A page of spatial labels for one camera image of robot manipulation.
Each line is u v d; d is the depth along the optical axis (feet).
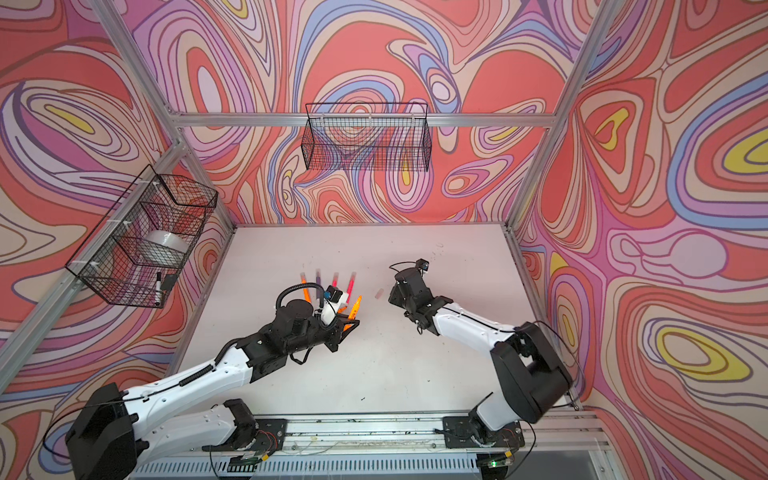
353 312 2.41
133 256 2.38
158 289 2.36
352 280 3.41
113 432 1.29
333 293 2.17
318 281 3.43
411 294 2.22
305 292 1.88
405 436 2.46
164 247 2.31
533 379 1.44
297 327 1.98
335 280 3.42
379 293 3.29
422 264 2.63
